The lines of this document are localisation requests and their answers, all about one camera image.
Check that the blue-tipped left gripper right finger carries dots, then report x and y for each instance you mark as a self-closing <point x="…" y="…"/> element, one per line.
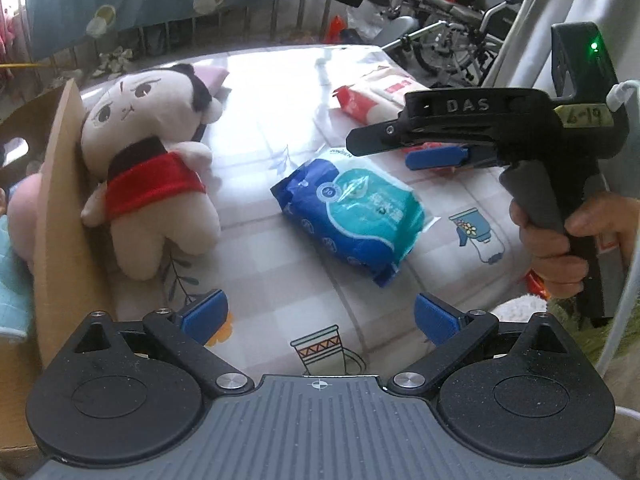
<point x="456" y="336"/>

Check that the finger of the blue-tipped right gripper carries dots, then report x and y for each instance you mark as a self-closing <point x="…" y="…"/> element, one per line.
<point x="436" y="157"/>

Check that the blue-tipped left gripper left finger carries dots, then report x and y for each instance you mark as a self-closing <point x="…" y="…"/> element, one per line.
<point x="179" y="338"/>

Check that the teal towel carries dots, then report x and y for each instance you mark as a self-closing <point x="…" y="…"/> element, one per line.
<point x="17" y="307"/>

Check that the pink round plush doll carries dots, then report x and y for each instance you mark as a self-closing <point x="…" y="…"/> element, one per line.
<point x="22" y="215"/>

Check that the white fluffy cushion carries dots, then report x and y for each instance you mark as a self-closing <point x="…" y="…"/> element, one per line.
<point x="519" y="309"/>

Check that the red white wet wipes pack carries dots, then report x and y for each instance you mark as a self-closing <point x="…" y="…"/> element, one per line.
<point x="378" y="96"/>

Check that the blue wet wipes pack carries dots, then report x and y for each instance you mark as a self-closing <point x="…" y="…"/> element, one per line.
<point x="360" y="213"/>

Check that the wheelchair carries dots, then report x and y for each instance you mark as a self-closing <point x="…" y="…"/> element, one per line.
<point x="448" y="39"/>

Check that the brown cardboard box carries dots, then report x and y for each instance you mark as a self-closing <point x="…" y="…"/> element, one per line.
<point x="69" y="275"/>

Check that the white doll red shirt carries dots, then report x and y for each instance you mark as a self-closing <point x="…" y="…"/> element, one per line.
<point x="142" y="142"/>

